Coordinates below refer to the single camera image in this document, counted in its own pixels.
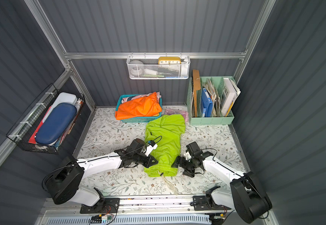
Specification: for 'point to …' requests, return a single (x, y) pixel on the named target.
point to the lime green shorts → (166, 131)
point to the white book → (231, 91)
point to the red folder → (33, 140)
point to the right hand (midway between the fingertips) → (179, 168)
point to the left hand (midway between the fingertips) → (158, 164)
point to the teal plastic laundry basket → (144, 119)
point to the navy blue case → (57, 121)
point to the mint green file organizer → (214, 86)
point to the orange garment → (144, 106)
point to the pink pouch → (185, 114)
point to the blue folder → (206, 103)
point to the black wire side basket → (23, 131)
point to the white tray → (62, 98)
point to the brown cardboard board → (196, 86)
